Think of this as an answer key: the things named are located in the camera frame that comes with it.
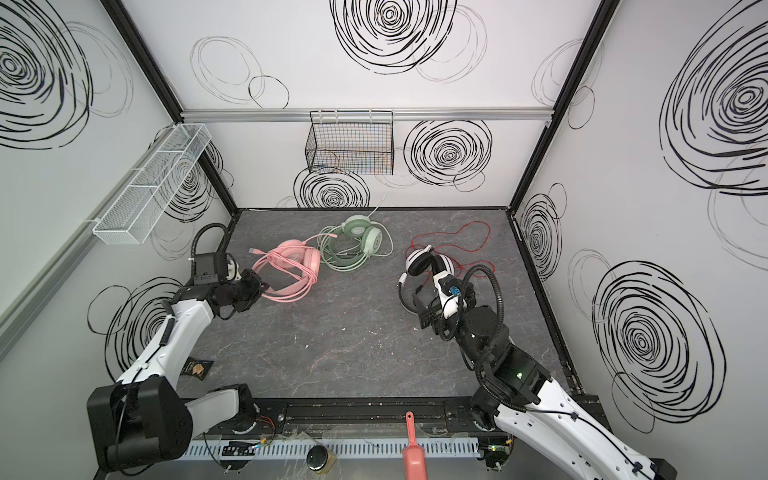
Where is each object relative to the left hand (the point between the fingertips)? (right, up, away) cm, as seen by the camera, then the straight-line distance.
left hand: (271, 281), depth 84 cm
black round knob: (+19, -33, -24) cm, 45 cm away
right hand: (+42, +1, -17) cm, 45 cm away
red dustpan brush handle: (+40, -37, -17) cm, 57 cm away
